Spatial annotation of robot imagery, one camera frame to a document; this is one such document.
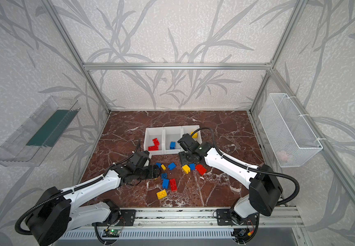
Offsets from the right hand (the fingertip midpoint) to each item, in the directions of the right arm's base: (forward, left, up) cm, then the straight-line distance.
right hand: (184, 156), depth 82 cm
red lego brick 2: (+16, +19, -10) cm, 27 cm away
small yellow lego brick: (-2, +12, -10) cm, 16 cm away
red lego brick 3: (-3, -10, -11) cm, 15 cm away
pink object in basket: (-6, -48, +8) cm, 49 cm away
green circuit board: (-33, +34, -12) cm, 49 cm away
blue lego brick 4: (-11, +11, -10) cm, 18 cm away
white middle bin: (+23, +10, -12) cm, 28 cm away
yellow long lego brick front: (-16, +12, -11) cm, 23 cm away
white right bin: (+25, -3, -8) cm, 27 cm away
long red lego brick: (-12, +6, -10) cm, 17 cm away
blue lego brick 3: (-1, -5, -11) cm, 12 cm away
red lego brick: (+11, +19, -9) cm, 24 cm away
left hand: (-6, +15, -7) cm, 17 cm away
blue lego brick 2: (0, +8, -11) cm, 13 cm away
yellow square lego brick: (-3, -1, -9) cm, 9 cm away
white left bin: (+22, +23, -8) cm, 33 cm away
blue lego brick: (0, +15, -10) cm, 19 cm away
